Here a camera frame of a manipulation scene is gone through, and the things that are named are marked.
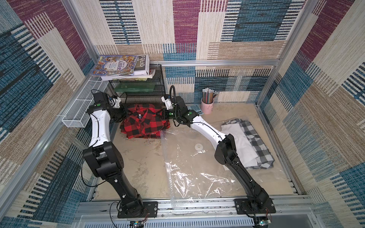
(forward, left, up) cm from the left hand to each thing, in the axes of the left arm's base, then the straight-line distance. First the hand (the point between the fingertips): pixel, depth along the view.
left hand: (130, 112), depth 86 cm
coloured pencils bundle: (+24, -50, -9) cm, 56 cm away
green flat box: (+22, +2, +2) cm, 22 cm away
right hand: (+1, -14, -2) cm, 14 cm away
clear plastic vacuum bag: (-33, -36, -20) cm, 53 cm away
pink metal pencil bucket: (+17, -49, -16) cm, 54 cm away
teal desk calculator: (+23, -42, -20) cm, 52 cm away
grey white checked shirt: (-22, -81, -20) cm, 86 cm away
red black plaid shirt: (-3, -8, -5) cm, 10 cm away
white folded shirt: (-15, -70, -20) cm, 74 cm away
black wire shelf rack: (+32, -1, -17) cm, 36 cm away
